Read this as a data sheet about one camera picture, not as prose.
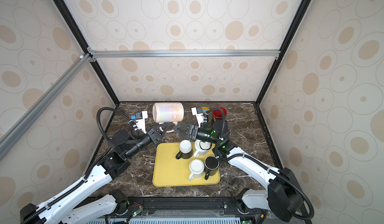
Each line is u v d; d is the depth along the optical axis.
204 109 0.64
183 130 0.64
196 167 0.80
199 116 0.63
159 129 0.62
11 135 0.52
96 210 0.54
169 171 0.85
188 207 0.75
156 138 0.59
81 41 0.84
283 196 0.40
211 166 0.78
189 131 0.58
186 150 0.85
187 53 0.91
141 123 0.58
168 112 0.60
